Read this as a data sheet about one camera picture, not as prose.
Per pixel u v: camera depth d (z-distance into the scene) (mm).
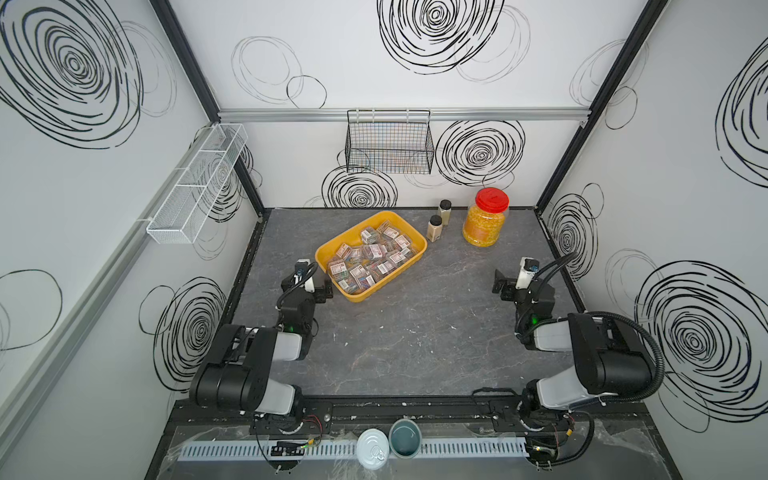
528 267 789
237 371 438
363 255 1003
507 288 829
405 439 708
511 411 739
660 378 420
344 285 945
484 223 1016
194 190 705
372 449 649
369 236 1051
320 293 816
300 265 756
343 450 696
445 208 1099
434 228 1053
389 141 1239
